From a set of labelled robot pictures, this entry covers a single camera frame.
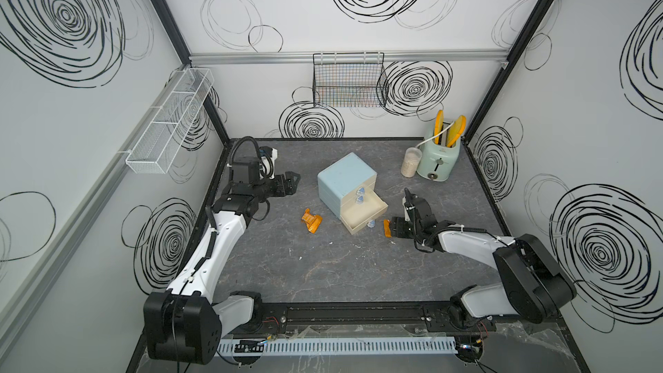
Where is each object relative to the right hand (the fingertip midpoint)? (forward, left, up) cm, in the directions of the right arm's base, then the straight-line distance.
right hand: (398, 226), depth 92 cm
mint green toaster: (+21, -15, +11) cm, 28 cm away
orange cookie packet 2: (0, +4, 0) cm, 4 cm away
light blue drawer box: (+6, +18, +15) cm, 24 cm away
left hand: (+6, +37, +21) cm, 44 cm away
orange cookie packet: (+1, +31, +1) cm, 31 cm away
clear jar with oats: (+25, -7, +9) cm, 27 cm away
